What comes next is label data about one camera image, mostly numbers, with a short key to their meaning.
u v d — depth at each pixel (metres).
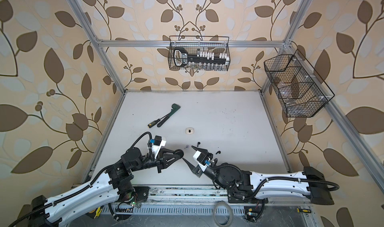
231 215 0.66
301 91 0.73
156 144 0.60
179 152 0.66
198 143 0.93
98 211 0.68
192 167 0.57
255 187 0.51
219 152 0.89
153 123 1.00
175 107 1.11
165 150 0.66
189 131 0.96
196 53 0.80
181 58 0.85
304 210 0.69
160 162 0.59
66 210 0.47
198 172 0.56
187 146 0.91
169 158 0.66
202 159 0.50
